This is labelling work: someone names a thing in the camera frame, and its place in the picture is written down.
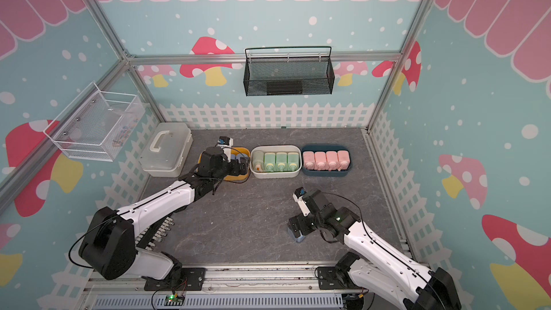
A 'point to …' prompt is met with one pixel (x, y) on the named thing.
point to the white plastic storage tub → (275, 148)
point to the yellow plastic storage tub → (233, 151)
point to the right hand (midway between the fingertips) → (299, 219)
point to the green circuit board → (171, 300)
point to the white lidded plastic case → (166, 152)
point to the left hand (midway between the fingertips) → (240, 160)
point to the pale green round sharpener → (258, 161)
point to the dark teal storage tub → (313, 173)
